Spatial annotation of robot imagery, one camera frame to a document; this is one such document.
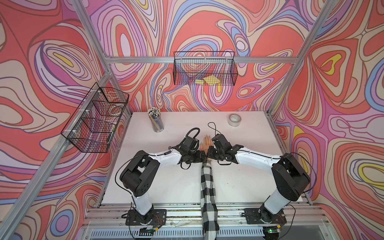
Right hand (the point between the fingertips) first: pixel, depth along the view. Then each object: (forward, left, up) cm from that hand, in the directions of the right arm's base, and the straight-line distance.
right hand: (207, 157), depth 90 cm
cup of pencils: (+25, +33, +14) cm, 44 cm away
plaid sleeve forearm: (-34, +2, 0) cm, 34 cm away
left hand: (-1, +2, -2) cm, 3 cm away
